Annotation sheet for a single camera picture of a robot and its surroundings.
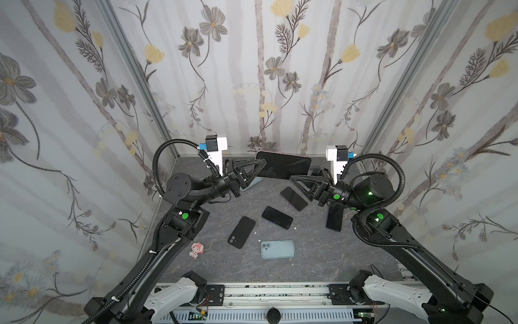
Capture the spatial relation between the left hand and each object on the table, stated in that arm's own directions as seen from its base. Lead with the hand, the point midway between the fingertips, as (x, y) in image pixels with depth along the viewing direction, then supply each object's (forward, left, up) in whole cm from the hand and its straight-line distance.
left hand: (260, 161), depth 46 cm
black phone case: (+4, +7, -53) cm, 54 cm away
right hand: (-3, -8, -2) cm, 9 cm away
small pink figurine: (-4, +25, -50) cm, 56 cm away
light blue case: (-4, -9, -53) cm, 54 cm away
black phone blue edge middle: (+11, -10, -52) cm, 54 cm away
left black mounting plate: (-20, +16, -52) cm, 57 cm away
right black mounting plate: (-22, -32, -49) cm, 63 cm away
